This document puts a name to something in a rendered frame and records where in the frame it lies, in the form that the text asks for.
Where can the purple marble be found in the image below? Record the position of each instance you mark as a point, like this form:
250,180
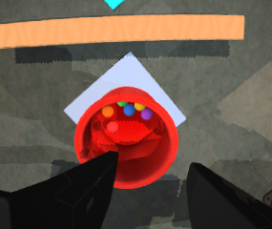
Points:
146,113

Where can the blue marble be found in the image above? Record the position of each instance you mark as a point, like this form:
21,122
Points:
129,109

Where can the red marble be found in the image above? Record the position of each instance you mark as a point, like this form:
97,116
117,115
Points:
112,126

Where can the orange marble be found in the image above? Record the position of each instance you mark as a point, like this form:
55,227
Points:
108,110

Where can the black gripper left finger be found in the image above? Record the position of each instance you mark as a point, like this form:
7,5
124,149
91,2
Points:
76,199

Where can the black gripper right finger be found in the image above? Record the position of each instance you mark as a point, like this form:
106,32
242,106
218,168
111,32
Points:
215,203

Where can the orange flat bar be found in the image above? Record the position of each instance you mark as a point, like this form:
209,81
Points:
82,31

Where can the red cup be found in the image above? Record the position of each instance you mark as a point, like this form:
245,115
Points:
147,147

